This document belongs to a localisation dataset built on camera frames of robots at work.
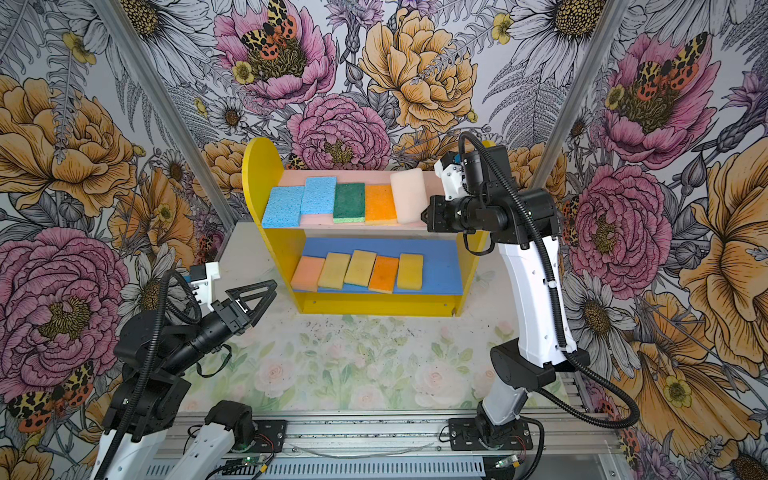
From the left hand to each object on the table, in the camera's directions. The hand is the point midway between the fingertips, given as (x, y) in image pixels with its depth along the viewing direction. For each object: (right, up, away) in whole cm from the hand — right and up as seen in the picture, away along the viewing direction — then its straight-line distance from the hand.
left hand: (280, 298), depth 59 cm
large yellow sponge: (+12, +4, +29) cm, 32 cm away
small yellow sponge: (+27, +3, +29) cm, 39 cm away
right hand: (+28, +14, +4) cm, 32 cm away
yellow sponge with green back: (+5, +3, +28) cm, 29 cm away
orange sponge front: (+19, +2, +29) cm, 34 cm away
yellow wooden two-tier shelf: (+11, +12, +36) cm, 40 cm away
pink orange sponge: (-2, +2, +27) cm, 27 cm away
